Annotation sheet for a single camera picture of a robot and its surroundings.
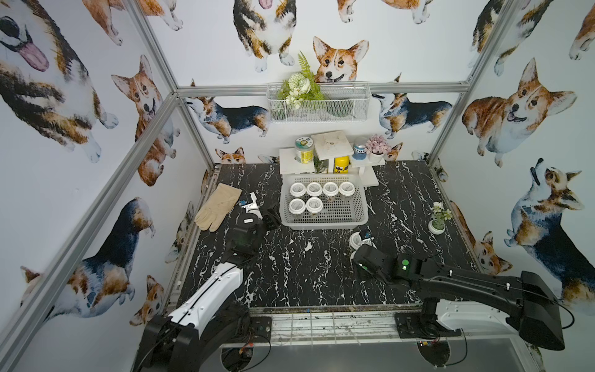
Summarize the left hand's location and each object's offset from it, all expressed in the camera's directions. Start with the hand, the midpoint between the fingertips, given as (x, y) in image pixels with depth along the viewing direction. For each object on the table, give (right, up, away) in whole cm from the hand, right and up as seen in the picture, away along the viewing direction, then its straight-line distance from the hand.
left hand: (269, 200), depth 82 cm
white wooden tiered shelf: (+21, +21, +15) cm, 33 cm away
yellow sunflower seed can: (+12, +21, +13) cm, 27 cm away
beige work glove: (-28, -5, +23) cm, 37 cm away
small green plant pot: (+19, +15, +28) cm, 36 cm away
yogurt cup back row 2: (+23, +4, +20) cm, 31 cm away
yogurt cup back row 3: (+16, -3, +14) cm, 22 cm away
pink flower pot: (+41, +20, +11) cm, 47 cm away
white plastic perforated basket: (+20, -2, +24) cm, 31 cm away
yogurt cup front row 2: (+30, +4, +21) cm, 37 cm away
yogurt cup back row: (+9, +3, +20) cm, 22 cm away
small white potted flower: (+65, -7, +9) cm, 66 cm away
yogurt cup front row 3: (+9, -4, +14) cm, 17 cm away
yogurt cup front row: (+16, +3, +20) cm, 26 cm away
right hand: (+33, -19, -2) cm, 38 cm away
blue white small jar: (+35, +20, +15) cm, 43 cm away
